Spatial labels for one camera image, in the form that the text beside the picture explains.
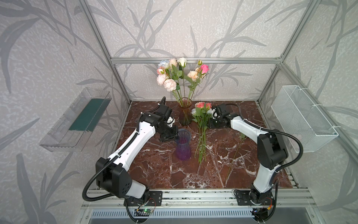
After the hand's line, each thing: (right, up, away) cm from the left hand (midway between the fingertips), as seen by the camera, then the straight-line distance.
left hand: (181, 133), depth 76 cm
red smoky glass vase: (+2, +12, +20) cm, 23 cm away
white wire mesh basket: (+58, +10, -8) cm, 59 cm away
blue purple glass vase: (+1, -11, +10) cm, 15 cm away
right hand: (+18, +7, +19) cm, 27 cm away
